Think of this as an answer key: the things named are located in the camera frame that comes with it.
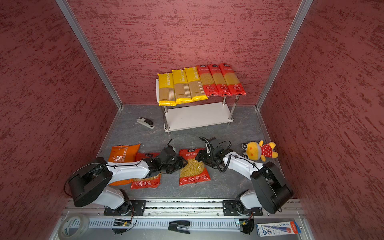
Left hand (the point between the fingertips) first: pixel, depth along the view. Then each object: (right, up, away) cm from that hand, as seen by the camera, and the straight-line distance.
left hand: (184, 167), depth 86 cm
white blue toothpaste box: (+45, -23, -18) cm, 54 cm away
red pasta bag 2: (+6, -1, -3) cm, 7 cm away
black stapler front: (0, -22, -18) cm, 28 cm away
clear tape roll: (-44, -21, -19) cm, 53 cm away
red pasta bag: (-19, -5, -8) cm, 21 cm away
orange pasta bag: (-38, +8, +2) cm, 39 cm away
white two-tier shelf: (+8, +32, +21) cm, 39 cm away
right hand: (+8, +3, 0) cm, 8 cm away
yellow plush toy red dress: (+43, +9, +3) cm, 44 cm away
